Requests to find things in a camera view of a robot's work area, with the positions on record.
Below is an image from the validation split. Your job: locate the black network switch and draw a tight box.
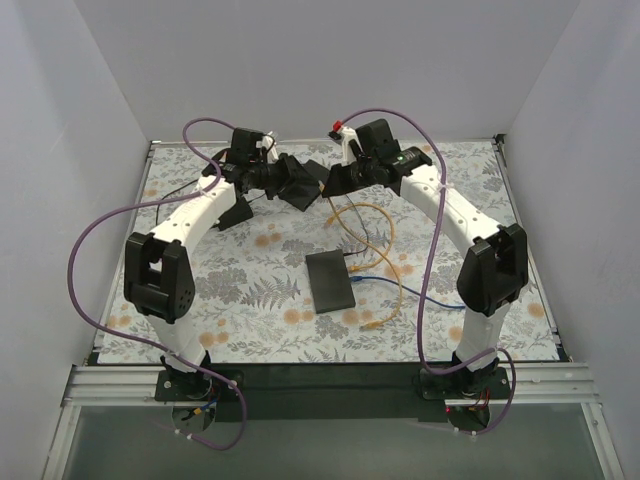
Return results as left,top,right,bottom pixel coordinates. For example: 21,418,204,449
305,249,356,314
279,160,329,212

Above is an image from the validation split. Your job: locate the blue ethernet cable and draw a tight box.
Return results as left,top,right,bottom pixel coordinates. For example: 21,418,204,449
351,272,466,309

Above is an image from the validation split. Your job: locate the yellow ethernet cable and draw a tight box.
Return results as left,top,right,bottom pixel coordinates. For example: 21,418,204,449
327,197,404,331
323,202,396,266

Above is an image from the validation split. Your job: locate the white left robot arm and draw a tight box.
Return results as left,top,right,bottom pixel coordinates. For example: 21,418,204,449
124,149,329,400

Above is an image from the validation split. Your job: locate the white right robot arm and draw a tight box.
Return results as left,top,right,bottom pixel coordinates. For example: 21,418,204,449
322,140,529,393

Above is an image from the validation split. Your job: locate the black power adapter brick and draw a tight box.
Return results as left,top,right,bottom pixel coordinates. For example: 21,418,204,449
216,196,254,231

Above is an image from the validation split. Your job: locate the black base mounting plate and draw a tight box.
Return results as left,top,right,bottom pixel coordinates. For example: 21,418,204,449
154,362,511,423

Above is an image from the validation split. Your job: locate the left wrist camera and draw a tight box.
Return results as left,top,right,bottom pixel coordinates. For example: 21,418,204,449
226,128,279,166

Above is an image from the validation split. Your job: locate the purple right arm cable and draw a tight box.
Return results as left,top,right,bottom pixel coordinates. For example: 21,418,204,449
339,106,516,434

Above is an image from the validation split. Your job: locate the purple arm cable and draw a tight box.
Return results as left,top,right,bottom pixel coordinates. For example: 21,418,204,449
66,117,251,450
339,106,516,434

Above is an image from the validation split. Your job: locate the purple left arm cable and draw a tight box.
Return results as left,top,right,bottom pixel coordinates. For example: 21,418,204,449
66,117,251,450

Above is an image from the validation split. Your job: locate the thin black adapter cable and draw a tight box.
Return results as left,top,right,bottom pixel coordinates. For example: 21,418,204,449
153,180,371,257

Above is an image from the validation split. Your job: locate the aluminium frame rail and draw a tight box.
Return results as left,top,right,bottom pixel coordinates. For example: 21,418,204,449
62,363,601,406

